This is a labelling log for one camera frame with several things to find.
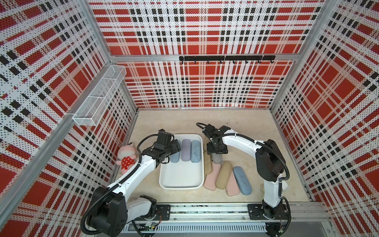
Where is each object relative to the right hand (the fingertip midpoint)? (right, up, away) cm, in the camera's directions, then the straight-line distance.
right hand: (217, 151), depth 90 cm
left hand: (-24, +4, -4) cm, 25 cm away
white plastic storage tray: (-21, -15, 0) cm, 26 cm away
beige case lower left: (-6, -6, -4) cm, 9 cm away
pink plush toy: (-55, -2, -3) cm, 55 cm away
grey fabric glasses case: (-1, -4, -2) cm, 4 cm away
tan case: (+3, -11, -9) cm, 15 cm away
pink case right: (+7, -18, -10) cm, 22 cm away
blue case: (-26, -4, +1) cm, 26 cm away
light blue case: (-13, -1, +3) cm, 14 cm away
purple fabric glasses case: (-20, 0, +4) cm, 20 cm away
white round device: (+33, -15, -15) cm, 39 cm away
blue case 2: (+13, -15, -8) cm, 21 cm away
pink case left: (-5, -14, -8) cm, 17 cm away
